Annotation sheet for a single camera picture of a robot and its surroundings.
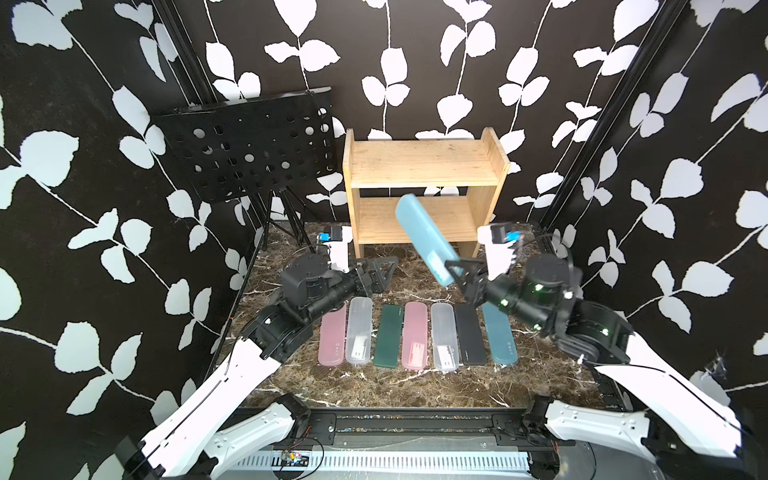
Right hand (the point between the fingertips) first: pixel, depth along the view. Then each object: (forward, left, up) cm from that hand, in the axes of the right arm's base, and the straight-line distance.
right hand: (445, 259), depth 56 cm
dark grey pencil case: (+3, -13, -42) cm, 44 cm away
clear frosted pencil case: (+3, -6, -42) cm, 43 cm away
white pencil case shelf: (+4, +21, -41) cm, 46 cm away
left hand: (+3, +12, -4) cm, 13 cm away
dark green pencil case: (-1, +12, -42) cm, 44 cm away
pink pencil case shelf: (+1, +29, -40) cm, 49 cm away
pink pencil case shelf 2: (+3, +4, -42) cm, 43 cm away
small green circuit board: (-29, +35, -42) cm, 62 cm away
